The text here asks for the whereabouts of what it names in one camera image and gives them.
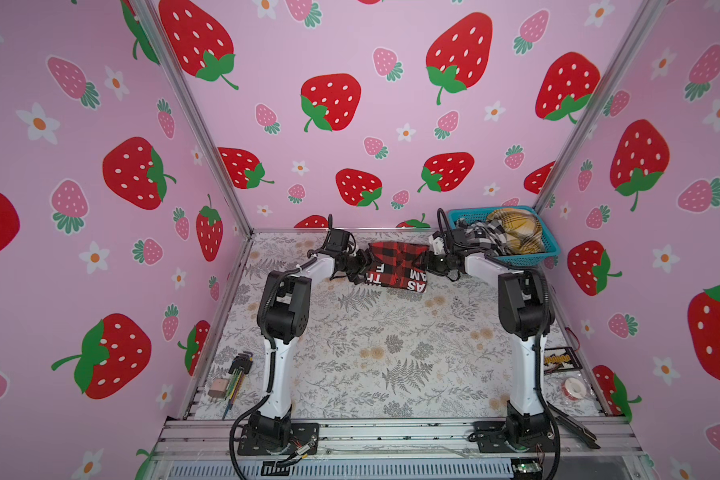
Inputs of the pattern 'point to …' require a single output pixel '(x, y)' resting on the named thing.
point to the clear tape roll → (573, 388)
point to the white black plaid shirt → (487, 233)
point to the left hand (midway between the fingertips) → (379, 265)
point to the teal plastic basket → (531, 259)
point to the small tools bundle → (240, 367)
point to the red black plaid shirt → (394, 265)
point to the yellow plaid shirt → (523, 230)
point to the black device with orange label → (560, 358)
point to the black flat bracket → (574, 427)
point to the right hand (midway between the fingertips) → (418, 263)
